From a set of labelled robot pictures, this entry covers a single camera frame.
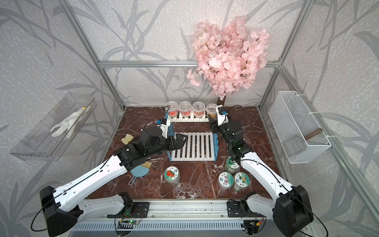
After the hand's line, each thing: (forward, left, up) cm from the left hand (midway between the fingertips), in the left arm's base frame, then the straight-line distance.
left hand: (182, 139), depth 70 cm
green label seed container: (-7, -27, -19) cm, 33 cm away
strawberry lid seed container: (-11, +6, -18) cm, 22 cm away
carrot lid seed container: (-13, -31, -18) cm, 38 cm away
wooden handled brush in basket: (-2, -58, +8) cm, 59 cm away
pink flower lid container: (-14, -22, -18) cm, 32 cm away
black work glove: (+17, +41, -27) cm, 52 cm away
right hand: (+13, -16, +5) cm, 21 cm away
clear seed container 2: (+14, -8, +7) cm, 17 cm away
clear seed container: (+14, -1, +7) cm, 16 cm away
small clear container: (+13, -14, +7) cm, 21 cm away
